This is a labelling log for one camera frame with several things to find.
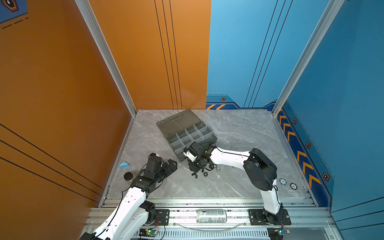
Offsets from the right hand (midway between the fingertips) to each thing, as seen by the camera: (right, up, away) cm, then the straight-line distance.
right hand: (190, 167), depth 90 cm
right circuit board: (+42, -26, -19) cm, 53 cm away
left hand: (-10, +3, -6) cm, 12 cm away
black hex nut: (+9, -3, -2) cm, 10 cm away
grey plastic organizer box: (-9, +22, +19) cm, 30 cm away
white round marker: (+53, -7, -5) cm, 54 cm away
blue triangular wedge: (-41, +1, +1) cm, 41 cm away
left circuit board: (-19, -26, -19) cm, 37 cm away
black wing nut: (+2, -3, -3) cm, 5 cm away
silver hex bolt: (+16, -1, -1) cm, 17 cm away
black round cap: (-32, -1, -12) cm, 35 cm away
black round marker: (+58, -8, -7) cm, 59 cm away
